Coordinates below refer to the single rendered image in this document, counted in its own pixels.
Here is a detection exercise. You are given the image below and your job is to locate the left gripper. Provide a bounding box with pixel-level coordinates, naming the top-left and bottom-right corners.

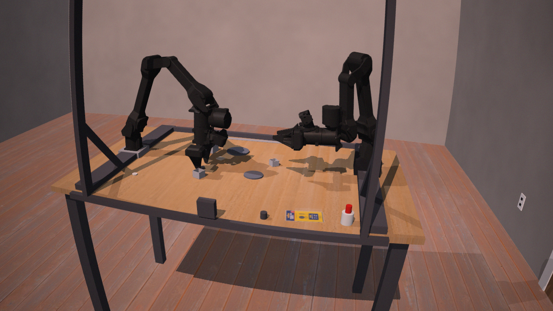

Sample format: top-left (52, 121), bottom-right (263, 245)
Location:
top-left (185, 126), bottom-right (215, 169)

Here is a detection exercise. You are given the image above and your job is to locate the white cylinder with red cap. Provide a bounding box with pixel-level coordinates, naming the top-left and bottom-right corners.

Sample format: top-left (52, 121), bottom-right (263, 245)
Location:
top-left (340, 204), bottom-right (354, 226)

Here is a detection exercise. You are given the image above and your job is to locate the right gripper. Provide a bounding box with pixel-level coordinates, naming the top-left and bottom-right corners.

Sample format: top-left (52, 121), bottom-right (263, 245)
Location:
top-left (273, 122), bottom-right (322, 151)

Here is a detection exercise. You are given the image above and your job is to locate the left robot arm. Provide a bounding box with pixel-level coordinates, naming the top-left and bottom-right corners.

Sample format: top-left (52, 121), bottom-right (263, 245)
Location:
top-left (121, 55), bottom-right (232, 151)

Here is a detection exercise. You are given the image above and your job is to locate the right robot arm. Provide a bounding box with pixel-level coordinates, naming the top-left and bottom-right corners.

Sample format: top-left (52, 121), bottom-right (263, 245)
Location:
top-left (299, 52), bottom-right (376, 160)

